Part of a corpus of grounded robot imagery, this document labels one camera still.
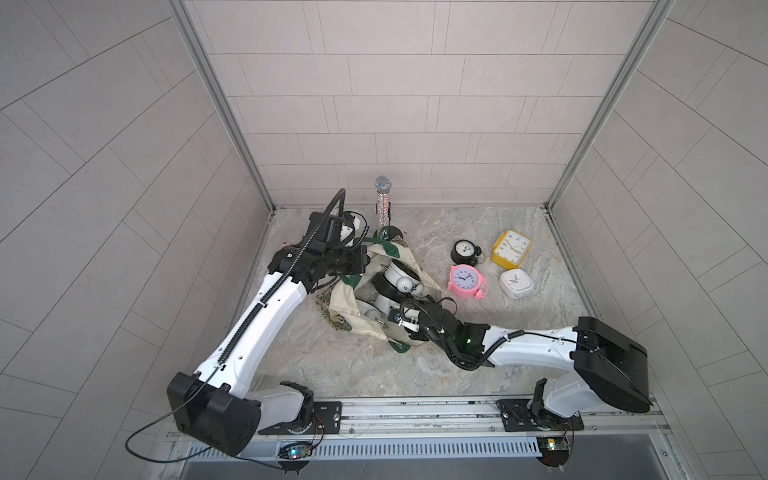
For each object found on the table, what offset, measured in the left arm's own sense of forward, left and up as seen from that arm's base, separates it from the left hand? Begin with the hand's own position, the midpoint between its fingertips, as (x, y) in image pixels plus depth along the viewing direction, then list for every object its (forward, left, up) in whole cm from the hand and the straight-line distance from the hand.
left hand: (374, 255), depth 75 cm
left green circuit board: (-38, +16, -20) cm, 46 cm away
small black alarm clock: (+15, -29, -19) cm, 38 cm away
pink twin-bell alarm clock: (+5, -28, -21) cm, 35 cm away
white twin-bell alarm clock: (+1, -8, -12) cm, 14 cm away
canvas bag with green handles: (-4, +1, -17) cm, 17 cm away
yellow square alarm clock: (+18, -45, -20) cm, 52 cm away
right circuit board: (-38, -42, -23) cm, 61 cm away
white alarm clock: (-9, +1, -13) cm, 16 cm away
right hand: (-6, -9, -15) cm, 18 cm away
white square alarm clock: (+4, -43, -19) cm, 47 cm away
